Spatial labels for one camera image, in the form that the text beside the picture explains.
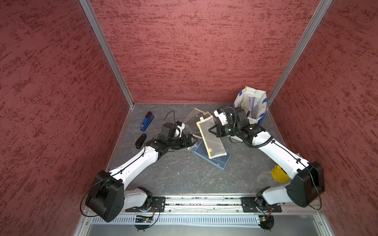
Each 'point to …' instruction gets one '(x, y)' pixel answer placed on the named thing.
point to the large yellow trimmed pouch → (214, 146)
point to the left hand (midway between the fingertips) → (192, 144)
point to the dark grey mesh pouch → (220, 162)
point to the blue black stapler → (148, 119)
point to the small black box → (140, 140)
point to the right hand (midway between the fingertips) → (209, 132)
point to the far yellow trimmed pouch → (191, 127)
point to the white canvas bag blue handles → (255, 101)
